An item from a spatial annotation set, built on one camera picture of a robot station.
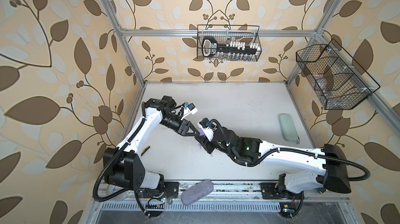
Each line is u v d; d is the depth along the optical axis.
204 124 0.58
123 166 0.41
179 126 0.63
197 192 0.71
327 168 0.40
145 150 0.87
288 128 0.93
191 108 0.69
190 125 0.67
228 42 0.81
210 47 0.83
